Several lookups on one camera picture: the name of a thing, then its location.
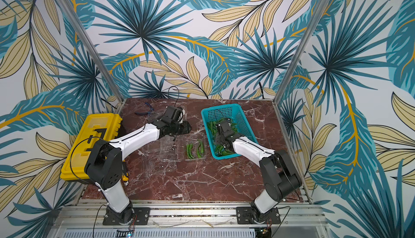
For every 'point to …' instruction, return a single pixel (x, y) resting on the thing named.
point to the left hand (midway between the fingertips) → (190, 130)
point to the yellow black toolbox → (96, 127)
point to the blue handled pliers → (147, 113)
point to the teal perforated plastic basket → (234, 114)
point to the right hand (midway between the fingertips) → (221, 136)
